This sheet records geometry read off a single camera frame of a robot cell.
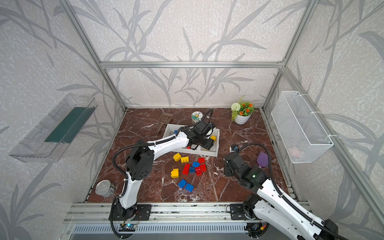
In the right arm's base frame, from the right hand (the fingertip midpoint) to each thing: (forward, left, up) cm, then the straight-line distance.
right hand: (228, 159), depth 79 cm
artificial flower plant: (+37, -14, +1) cm, 39 cm away
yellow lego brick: (+5, +25, -10) cm, 27 cm away
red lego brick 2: (+6, +15, -13) cm, 20 cm away
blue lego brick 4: (+27, +33, -12) cm, 44 cm away
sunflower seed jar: (+35, +18, -4) cm, 40 cm away
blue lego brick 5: (-9, +25, -11) cm, 29 cm away
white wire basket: (+1, -28, +23) cm, 36 cm away
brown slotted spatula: (+40, +43, -13) cm, 60 cm away
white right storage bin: (+10, +7, -10) cm, 16 cm away
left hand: (+14, +8, -3) cm, 17 cm away
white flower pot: (+34, -15, -8) cm, 38 cm away
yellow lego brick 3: (-4, +30, -10) cm, 32 cm away
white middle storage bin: (+9, +17, -8) cm, 21 cm away
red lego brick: (-2, +16, -11) cm, 20 cm away
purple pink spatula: (+6, -24, -14) cm, 29 cm away
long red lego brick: (-1, +24, -10) cm, 26 cm away
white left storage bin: (+27, +36, -9) cm, 46 cm away
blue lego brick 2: (-1, +20, -11) cm, 23 cm away
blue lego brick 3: (-11, +21, -11) cm, 27 cm away
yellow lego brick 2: (+6, +13, +1) cm, 14 cm away
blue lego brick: (+2, +18, -11) cm, 21 cm away
